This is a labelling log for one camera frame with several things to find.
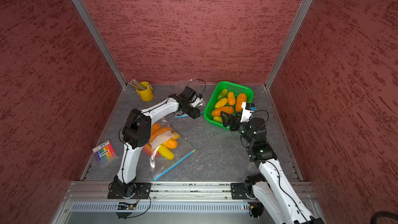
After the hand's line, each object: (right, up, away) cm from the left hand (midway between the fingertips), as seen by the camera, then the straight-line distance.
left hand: (194, 113), depth 97 cm
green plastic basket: (+13, +4, +6) cm, 15 cm away
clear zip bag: (-12, +19, +20) cm, 31 cm away
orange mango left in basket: (-12, -15, -15) cm, 24 cm away
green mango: (+20, +13, +12) cm, 27 cm away
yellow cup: (-34, +13, +10) cm, 37 cm away
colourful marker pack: (-50, -20, -12) cm, 56 cm away
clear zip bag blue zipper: (-15, -24, -22) cm, 36 cm away
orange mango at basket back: (+33, +10, +8) cm, 36 cm away
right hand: (+18, +1, -23) cm, 29 cm away
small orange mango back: (+26, +9, +9) cm, 29 cm away
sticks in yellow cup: (-39, +19, +3) cm, 43 cm away
